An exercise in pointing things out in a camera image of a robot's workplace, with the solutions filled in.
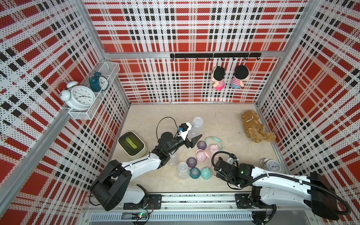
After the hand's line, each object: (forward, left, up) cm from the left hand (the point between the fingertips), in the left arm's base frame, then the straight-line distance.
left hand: (198, 129), depth 77 cm
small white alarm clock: (-14, -43, -19) cm, 49 cm away
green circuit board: (-38, +33, -23) cm, 55 cm away
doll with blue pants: (+40, -31, +9) cm, 51 cm away
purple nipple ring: (-11, +4, -22) cm, 24 cm away
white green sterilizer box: (0, +43, -17) cm, 46 cm away
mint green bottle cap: (-18, -4, -18) cm, 26 cm away
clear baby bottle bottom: (-19, +9, -11) cm, 24 cm away
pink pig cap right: (-3, -10, -17) cm, 20 cm away
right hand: (-18, -13, -19) cm, 29 cm away
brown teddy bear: (+9, -39, -14) cm, 42 cm away
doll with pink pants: (+40, -15, +7) cm, 43 cm away
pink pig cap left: (-8, -2, -18) cm, 20 cm away
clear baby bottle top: (-3, +2, +5) cm, 6 cm away
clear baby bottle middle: (-11, +15, -15) cm, 24 cm away
